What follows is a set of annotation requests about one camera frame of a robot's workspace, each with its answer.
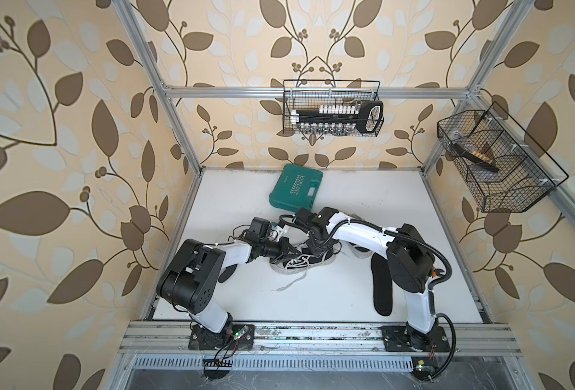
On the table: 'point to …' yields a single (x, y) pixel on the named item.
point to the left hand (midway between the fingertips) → (297, 251)
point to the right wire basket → (502, 167)
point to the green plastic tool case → (296, 187)
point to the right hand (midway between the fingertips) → (322, 247)
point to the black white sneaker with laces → (306, 261)
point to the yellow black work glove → (227, 273)
